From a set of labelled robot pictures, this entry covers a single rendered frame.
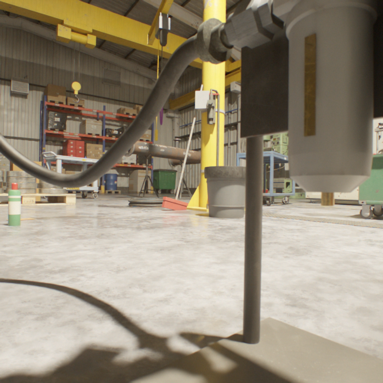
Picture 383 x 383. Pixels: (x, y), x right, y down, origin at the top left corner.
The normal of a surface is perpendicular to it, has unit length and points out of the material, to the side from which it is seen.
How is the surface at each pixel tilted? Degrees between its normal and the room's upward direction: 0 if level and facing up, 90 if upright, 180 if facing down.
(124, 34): 90
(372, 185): 90
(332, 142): 90
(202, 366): 0
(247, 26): 120
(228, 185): 95
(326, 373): 0
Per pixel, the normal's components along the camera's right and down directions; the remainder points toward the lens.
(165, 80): -0.21, 0.52
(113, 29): 0.57, 0.01
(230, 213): 0.11, 0.09
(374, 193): -0.71, -0.01
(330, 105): -0.36, 0.00
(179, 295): 0.02, -1.00
